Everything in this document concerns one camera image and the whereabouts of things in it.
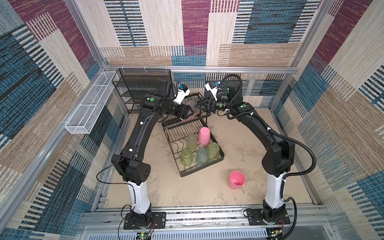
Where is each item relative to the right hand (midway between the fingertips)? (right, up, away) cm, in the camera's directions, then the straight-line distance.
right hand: (197, 105), depth 77 cm
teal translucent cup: (+3, -28, +8) cm, 29 cm away
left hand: (-5, -1, 0) cm, 5 cm away
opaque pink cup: (+22, -40, +8) cm, 46 cm away
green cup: (-6, -28, +9) cm, 30 cm away
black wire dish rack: (-13, -14, +28) cm, 34 cm away
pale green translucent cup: (-3, -20, +15) cm, 26 cm away
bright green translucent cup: (+10, -25, +10) cm, 28 cm away
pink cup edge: (+5, -16, +17) cm, 24 cm away
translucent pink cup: (-1, -3, -1) cm, 3 cm away
